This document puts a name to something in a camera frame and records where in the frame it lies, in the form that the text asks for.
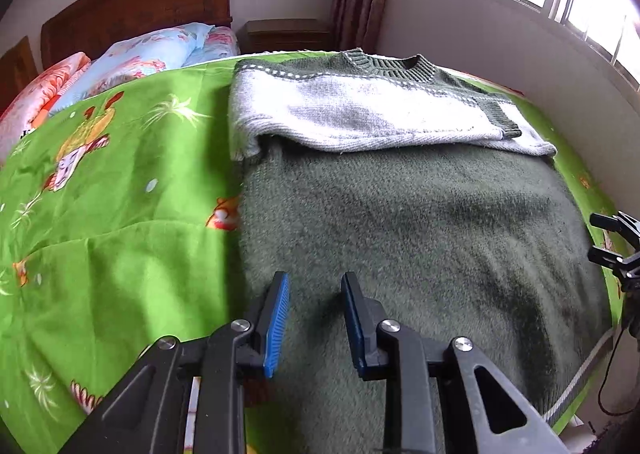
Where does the dark wooden nightstand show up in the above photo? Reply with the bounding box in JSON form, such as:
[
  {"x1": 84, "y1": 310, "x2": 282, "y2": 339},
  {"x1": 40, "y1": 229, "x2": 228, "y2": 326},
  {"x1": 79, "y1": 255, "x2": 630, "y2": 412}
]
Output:
[{"x1": 236, "y1": 19, "x2": 335, "y2": 54}]

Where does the green white knit sweater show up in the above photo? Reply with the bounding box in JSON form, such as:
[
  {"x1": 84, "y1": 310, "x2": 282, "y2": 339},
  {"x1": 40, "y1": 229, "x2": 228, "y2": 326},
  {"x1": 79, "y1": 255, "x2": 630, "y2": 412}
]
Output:
[{"x1": 229, "y1": 49, "x2": 612, "y2": 453}]

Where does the pink orange floral quilt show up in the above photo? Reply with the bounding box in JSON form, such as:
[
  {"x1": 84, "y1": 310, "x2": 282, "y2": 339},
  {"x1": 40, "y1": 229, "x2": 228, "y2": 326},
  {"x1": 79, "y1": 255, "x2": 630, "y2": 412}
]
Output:
[{"x1": 0, "y1": 52, "x2": 91, "y2": 165}]

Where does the wooden headboard near window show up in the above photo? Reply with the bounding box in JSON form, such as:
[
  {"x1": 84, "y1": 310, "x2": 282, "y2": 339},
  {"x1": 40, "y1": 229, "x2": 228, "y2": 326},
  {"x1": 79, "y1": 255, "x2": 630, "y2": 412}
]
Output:
[{"x1": 40, "y1": 0, "x2": 232, "y2": 68}]

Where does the light blue floral quilt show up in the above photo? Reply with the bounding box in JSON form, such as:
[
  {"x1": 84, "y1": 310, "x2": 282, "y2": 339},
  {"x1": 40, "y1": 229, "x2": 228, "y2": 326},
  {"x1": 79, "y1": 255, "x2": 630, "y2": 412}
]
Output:
[{"x1": 49, "y1": 22, "x2": 240, "y2": 115}]

